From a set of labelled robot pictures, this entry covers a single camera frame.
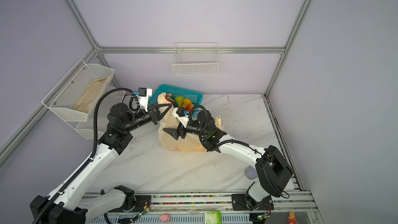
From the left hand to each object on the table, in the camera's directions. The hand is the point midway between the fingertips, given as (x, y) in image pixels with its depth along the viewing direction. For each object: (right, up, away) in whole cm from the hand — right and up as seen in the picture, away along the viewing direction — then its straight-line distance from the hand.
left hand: (171, 106), depth 64 cm
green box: (+18, -50, +4) cm, 53 cm away
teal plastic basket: (+7, +6, +47) cm, 48 cm away
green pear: (-4, +5, +45) cm, 45 cm away
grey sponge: (+39, -35, +16) cm, 55 cm away
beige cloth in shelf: (-46, +2, +12) cm, 47 cm away
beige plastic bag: (+6, -18, +13) cm, 24 cm away
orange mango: (+1, +4, +46) cm, 46 cm away
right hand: (-3, -7, +5) cm, 9 cm away
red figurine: (+53, -50, +3) cm, 73 cm away
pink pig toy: (-4, -51, +5) cm, 51 cm away
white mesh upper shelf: (-53, +7, +16) cm, 55 cm away
